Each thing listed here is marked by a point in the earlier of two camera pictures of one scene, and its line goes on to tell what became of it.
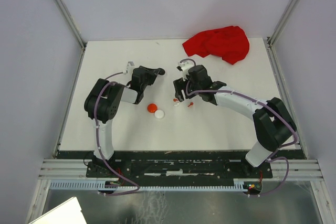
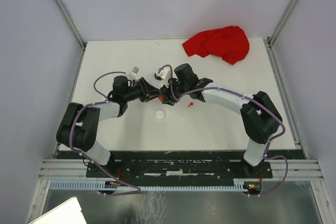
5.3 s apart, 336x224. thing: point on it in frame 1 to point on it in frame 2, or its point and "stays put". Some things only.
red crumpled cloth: (231, 43) stays put
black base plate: (178, 171) stays put
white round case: (159, 114) stays put
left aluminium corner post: (62, 8) stays put
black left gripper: (151, 73) to (148, 91)
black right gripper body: (179, 85) to (166, 91)
